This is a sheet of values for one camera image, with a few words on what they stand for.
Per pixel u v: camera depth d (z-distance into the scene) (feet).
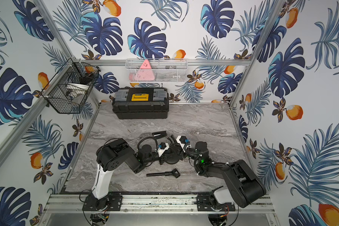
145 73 2.97
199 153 2.13
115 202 2.45
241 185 1.44
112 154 1.82
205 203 2.42
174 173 2.74
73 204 2.50
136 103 3.21
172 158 2.89
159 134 3.29
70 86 2.56
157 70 3.06
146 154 2.51
